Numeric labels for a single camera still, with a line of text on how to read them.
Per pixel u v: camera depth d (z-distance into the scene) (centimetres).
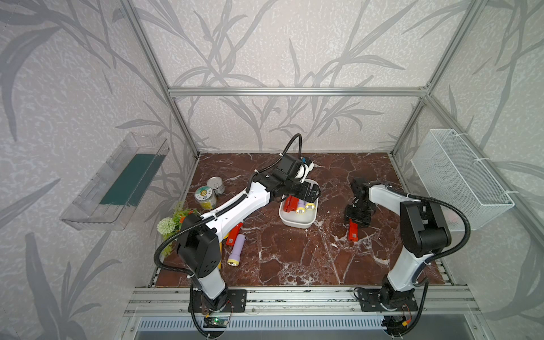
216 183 100
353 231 89
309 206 96
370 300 73
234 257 82
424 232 50
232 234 89
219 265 50
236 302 73
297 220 91
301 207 94
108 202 62
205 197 92
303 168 66
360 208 80
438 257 51
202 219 46
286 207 94
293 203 94
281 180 62
